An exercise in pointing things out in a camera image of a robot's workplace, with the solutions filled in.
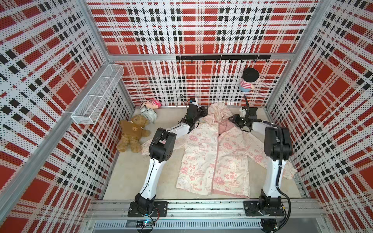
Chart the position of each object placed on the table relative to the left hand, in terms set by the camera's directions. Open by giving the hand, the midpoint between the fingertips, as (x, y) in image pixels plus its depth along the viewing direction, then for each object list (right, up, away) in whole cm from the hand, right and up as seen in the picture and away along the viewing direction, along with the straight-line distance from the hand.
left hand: (209, 105), depth 101 cm
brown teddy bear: (-53, -18, -4) cm, 56 cm away
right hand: (+17, -8, +4) cm, 19 cm away
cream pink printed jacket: (+5, -33, -10) cm, 35 cm away
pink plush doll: (-44, +2, +14) cm, 46 cm away
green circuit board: (-34, -61, -32) cm, 77 cm away
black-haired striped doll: (+26, +19, -8) cm, 33 cm away
